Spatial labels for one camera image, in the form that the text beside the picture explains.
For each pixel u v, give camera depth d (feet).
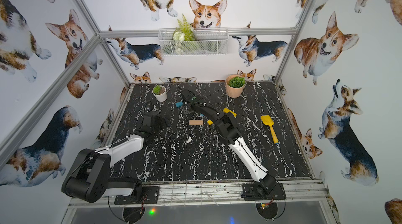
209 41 3.03
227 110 3.47
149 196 2.41
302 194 2.46
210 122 3.21
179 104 3.56
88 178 1.39
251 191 2.41
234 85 3.47
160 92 3.47
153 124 2.35
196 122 3.22
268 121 3.21
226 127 2.23
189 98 2.79
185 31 2.68
